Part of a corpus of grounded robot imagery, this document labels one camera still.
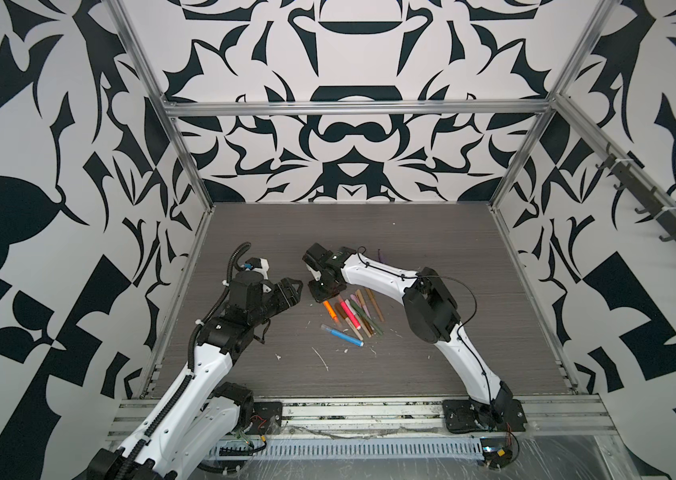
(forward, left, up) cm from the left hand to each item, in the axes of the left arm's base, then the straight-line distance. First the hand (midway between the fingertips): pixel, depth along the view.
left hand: (295, 282), depth 78 cm
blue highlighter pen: (-8, -11, -17) cm, 22 cm away
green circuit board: (-36, -47, -19) cm, 62 cm away
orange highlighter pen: (-1, -9, -17) cm, 20 cm away
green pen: (-1, -17, -17) cm, 24 cm away
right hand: (+6, -5, -17) cm, 19 cm away
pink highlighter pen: (-1, -14, -18) cm, 23 cm away
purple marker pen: (+20, -26, -18) cm, 37 cm away
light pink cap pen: (0, -19, -17) cm, 26 cm away
